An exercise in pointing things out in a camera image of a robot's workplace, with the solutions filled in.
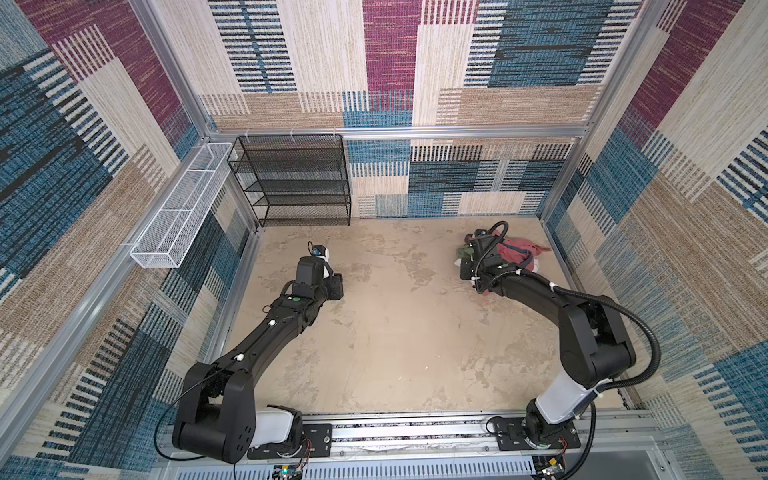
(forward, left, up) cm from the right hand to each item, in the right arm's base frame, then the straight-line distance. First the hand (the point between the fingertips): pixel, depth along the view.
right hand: (471, 267), depth 95 cm
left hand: (-5, +42, +5) cm, 42 cm away
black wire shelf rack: (+34, +59, +10) cm, 69 cm away
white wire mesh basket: (-6, +76, +25) cm, 81 cm away
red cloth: (+5, -17, 0) cm, 18 cm away
